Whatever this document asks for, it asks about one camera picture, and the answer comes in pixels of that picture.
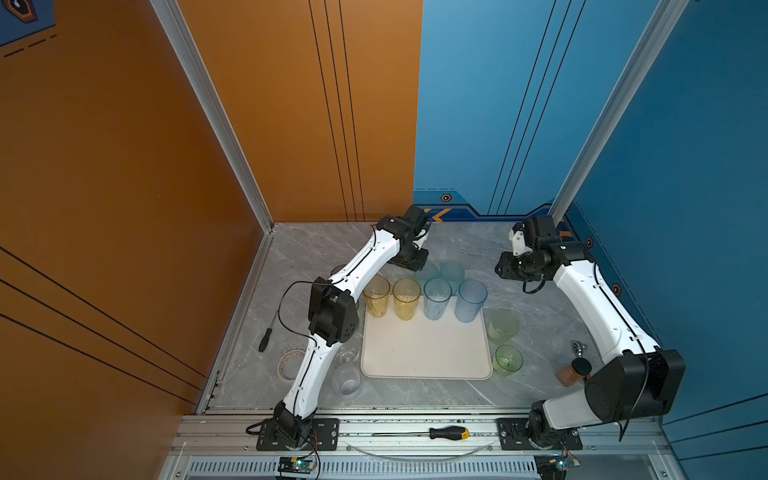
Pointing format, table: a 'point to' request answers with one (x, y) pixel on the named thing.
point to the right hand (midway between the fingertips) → (500, 268)
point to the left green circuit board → (296, 464)
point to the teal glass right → (454, 273)
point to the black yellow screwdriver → (455, 433)
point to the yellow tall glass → (406, 292)
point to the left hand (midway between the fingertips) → (418, 263)
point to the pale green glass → (501, 324)
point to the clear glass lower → (346, 381)
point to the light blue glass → (437, 292)
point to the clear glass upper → (349, 353)
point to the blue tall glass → (472, 294)
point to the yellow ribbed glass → (376, 293)
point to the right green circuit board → (564, 464)
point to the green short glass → (507, 360)
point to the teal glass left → (429, 271)
